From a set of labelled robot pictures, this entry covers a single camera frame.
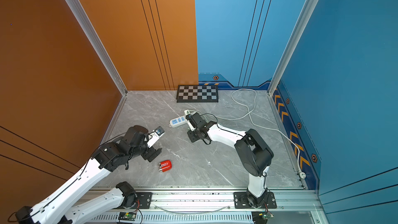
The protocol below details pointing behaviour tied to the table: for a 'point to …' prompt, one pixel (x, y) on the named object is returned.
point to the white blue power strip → (178, 121)
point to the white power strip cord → (257, 125)
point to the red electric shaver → (165, 166)
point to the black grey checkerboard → (197, 94)
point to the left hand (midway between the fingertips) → (154, 138)
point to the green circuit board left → (129, 216)
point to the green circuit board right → (261, 217)
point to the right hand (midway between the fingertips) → (192, 134)
